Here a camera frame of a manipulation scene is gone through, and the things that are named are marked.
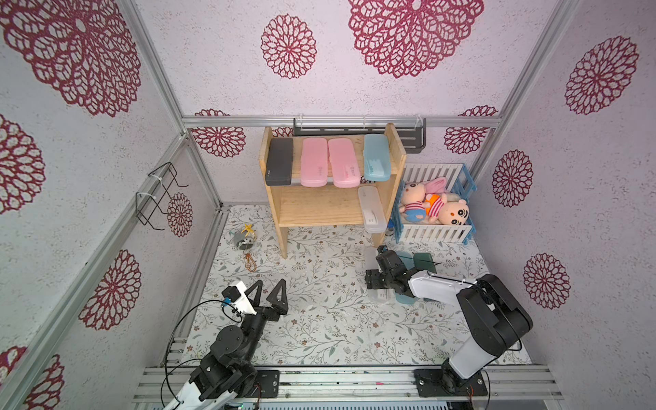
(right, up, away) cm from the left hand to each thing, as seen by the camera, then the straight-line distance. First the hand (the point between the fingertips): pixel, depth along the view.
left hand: (275, 283), depth 71 cm
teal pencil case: (+41, +5, +12) cm, 43 cm away
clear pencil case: (+32, -8, +18) cm, 38 cm away
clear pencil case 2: (+30, +20, +16) cm, 40 cm away
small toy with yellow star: (-18, +10, +29) cm, 35 cm away
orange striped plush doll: (+62, +23, +29) cm, 72 cm away
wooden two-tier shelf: (+3, +24, +21) cm, 32 cm away
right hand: (+35, -3, +24) cm, 42 cm away
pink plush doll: (+50, +29, +34) cm, 67 cm away
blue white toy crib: (+74, +36, +42) cm, 92 cm away
